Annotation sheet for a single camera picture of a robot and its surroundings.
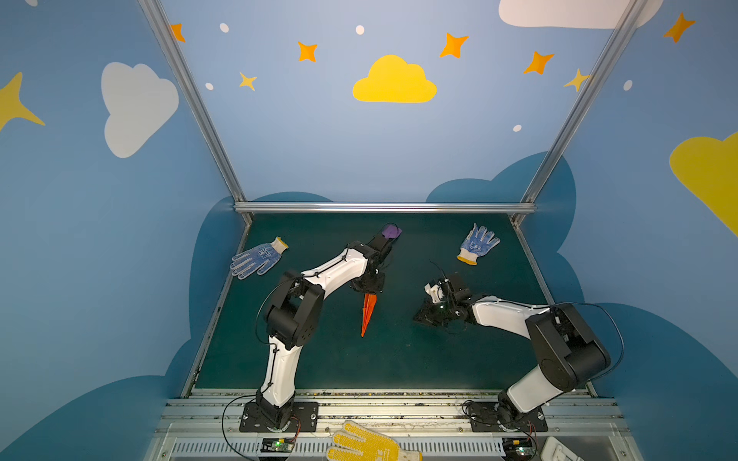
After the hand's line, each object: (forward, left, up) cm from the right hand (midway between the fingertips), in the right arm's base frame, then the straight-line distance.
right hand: (413, 314), depth 91 cm
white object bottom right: (-34, -33, -1) cm, 47 cm away
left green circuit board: (-36, +36, -3) cm, 51 cm away
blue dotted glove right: (+35, -28, -3) cm, 44 cm away
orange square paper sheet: (+4, +14, +1) cm, 15 cm away
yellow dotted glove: (-35, +16, -2) cm, 38 cm away
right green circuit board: (-33, -26, -4) cm, 42 cm away
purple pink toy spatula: (+38, +8, -3) cm, 39 cm away
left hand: (+7, +13, +2) cm, 15 cm away
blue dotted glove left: (+19, +63, -2) cm, 66 cm away
